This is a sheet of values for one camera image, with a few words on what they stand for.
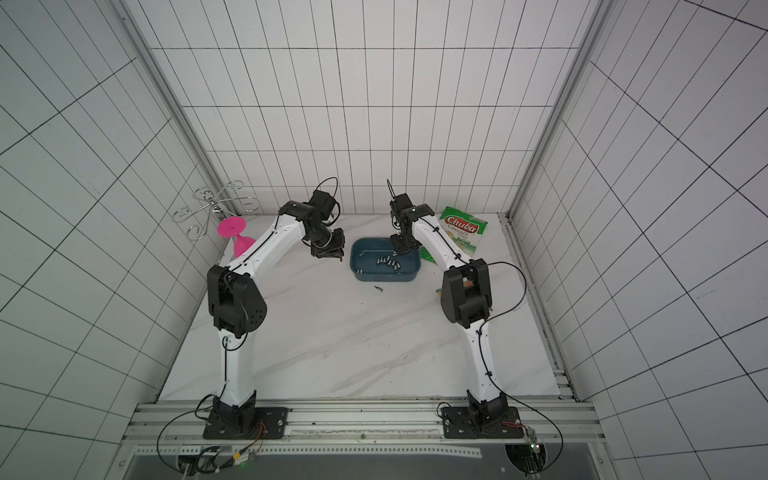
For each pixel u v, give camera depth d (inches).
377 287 39.0
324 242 30.8
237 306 21.7
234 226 31.1
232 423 25.0
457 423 28.6
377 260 41.1
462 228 44.7
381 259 41.0
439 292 38.4
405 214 28.6
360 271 39.8
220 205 33.5
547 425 26.0
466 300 22.7
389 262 40.8
